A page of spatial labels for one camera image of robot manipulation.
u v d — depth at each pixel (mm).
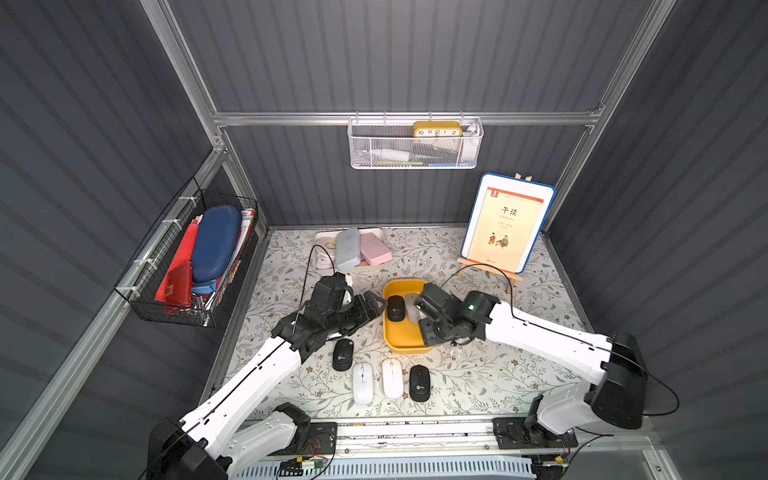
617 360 418
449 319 577
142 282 615
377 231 1158
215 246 721
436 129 870
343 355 864
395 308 933
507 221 889
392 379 805
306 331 539
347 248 1063
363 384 805
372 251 1043
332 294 578
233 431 424
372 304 680
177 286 645
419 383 805
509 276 965
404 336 909
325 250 1086
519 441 708
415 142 893
